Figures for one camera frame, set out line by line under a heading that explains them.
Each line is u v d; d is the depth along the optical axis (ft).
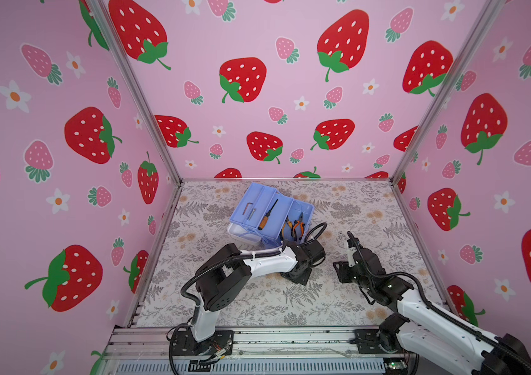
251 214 3.08
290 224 3.35
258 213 3.11
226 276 1.64
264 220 3.06
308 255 2.29
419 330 1.97
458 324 1.53
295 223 3.33
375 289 2.03
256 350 2.40
